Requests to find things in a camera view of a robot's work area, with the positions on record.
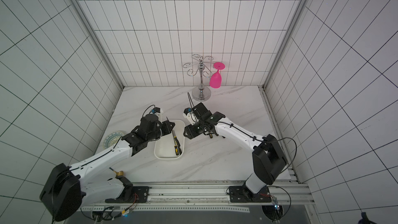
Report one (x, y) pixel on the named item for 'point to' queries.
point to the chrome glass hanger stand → (200, 93)
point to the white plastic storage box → (171, 146)
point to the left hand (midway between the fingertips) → (173, 126)
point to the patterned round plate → (112, 139)
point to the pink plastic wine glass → (215, 80)
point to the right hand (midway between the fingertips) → (182, 134)
